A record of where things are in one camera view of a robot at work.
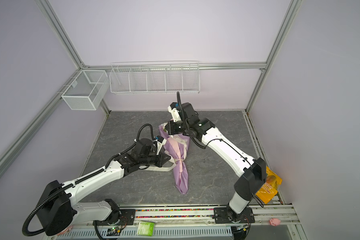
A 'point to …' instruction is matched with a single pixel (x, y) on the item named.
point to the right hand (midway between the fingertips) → (164, 128)
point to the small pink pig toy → (274, 221)
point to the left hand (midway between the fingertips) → (170, 160)
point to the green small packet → (142, 222)
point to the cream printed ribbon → (182, 145)
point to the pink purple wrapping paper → (181, 173)
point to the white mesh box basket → (85, 91)
